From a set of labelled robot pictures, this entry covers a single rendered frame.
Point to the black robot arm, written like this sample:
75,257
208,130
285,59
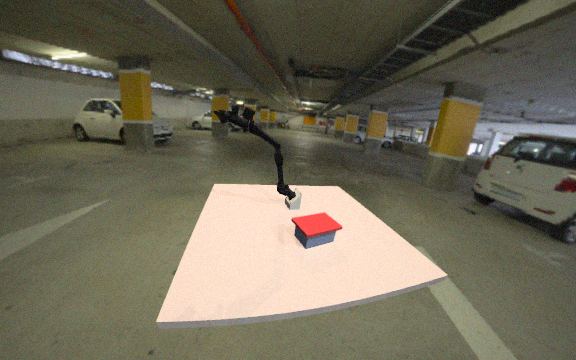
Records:
255,129

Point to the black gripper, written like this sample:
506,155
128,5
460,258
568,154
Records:
225,115

